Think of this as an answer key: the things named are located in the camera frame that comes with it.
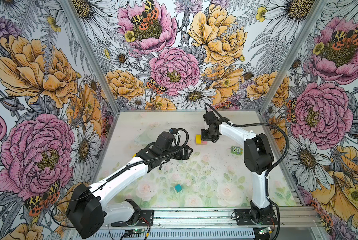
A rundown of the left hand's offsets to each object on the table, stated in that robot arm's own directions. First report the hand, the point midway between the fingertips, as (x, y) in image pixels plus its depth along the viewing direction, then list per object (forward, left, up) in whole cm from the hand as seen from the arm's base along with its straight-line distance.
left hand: (183, 154), depth 79 cm
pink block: (+16, -14, -13) cm, 25 cm away
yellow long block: (+17, -10, -12) cm, 23 cm away
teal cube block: (-12, +3, -16) cm, 20 cm away
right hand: (+15, -14, -11) cm, 23 cm away
